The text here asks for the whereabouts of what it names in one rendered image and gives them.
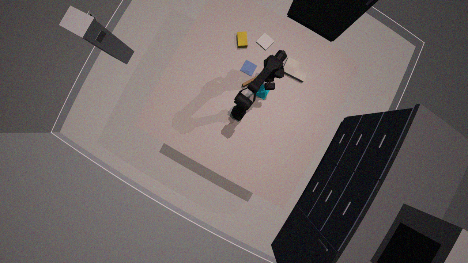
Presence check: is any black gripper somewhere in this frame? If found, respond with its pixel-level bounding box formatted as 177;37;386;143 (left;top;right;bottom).
264;59;276;90

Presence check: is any yellow rectangular block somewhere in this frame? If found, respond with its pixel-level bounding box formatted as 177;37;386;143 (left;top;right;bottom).
237;31;248;48

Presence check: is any brown wooden bar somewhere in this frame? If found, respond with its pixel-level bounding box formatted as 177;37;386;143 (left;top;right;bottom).
242;76;257;87

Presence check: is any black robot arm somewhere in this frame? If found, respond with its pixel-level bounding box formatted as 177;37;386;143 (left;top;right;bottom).
231;50;287;121

